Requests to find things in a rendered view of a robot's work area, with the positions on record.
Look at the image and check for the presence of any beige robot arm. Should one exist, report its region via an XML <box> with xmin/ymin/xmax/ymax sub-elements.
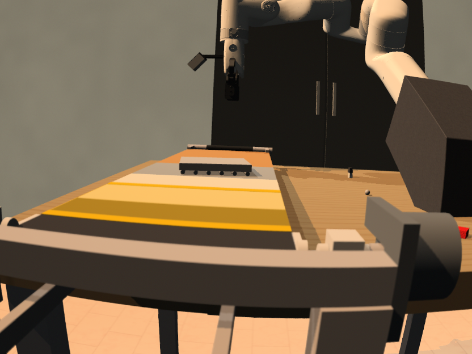
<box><xmin>220</xmin><ymin>0</ymin><xmax>429</xmax><ymax>104</ymax></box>

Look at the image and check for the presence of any small red block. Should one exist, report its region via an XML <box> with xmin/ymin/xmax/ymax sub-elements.
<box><xmin>459</xmin><ymin>226</ymin><xmax>469</xmax><ymax>239</ymax></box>

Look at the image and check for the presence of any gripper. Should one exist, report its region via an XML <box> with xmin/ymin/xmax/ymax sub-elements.
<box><xmin>220</xmin><ymin>38</ymin><xmax>248</xmax><ymax>101</ymax></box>

